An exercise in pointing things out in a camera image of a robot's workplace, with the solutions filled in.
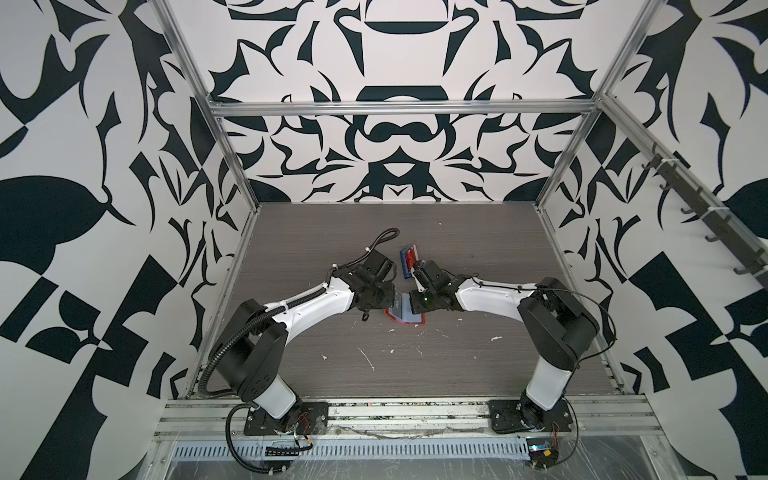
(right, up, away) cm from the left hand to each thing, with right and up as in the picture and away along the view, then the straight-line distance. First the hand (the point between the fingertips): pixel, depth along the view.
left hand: (392, 293), depth 86 cm
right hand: (+7, -3, +7) cm, 10 cm away
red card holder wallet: (+3, -6, +5) cm, 8 cm away
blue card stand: (+4, +9, +18) cm, 20 cm away
